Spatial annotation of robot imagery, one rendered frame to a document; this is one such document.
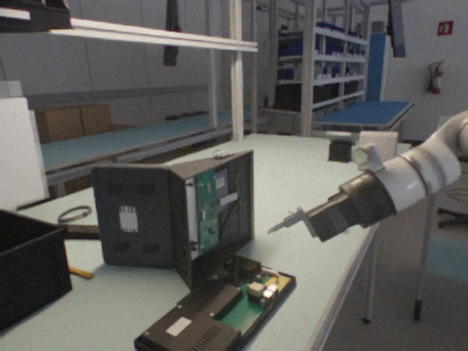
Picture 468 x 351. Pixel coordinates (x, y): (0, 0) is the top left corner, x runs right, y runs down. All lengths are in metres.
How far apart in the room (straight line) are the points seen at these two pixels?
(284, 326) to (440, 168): 0.32
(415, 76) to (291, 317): 6.63
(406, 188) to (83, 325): 0.52
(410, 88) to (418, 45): 0.70
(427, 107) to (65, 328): 6.81
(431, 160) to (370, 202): 0.10
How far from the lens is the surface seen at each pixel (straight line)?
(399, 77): 7.11
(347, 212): 0.54
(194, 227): 0.65
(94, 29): 1.24
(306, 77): 3.27
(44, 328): 0.66
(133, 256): 0.74
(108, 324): 0.62
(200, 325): 0.54
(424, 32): 7.10
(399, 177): 0.55
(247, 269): 0.65
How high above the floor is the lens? 1.37
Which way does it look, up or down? 16 degrees down
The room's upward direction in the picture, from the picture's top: 2 degrees counter-clockwise
